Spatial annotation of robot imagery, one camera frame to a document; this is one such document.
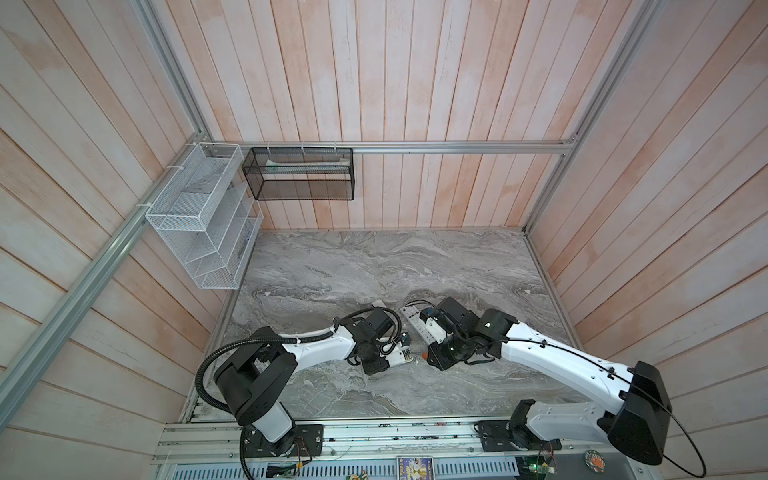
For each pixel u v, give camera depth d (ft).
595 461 2.30
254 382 1.44
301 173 3.41
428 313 2.34
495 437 2.39
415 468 2.25
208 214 2.39
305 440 2.39
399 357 2.81
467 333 1.89
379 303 3.23
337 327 1.96
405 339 2.54
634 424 1.27
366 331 2.25
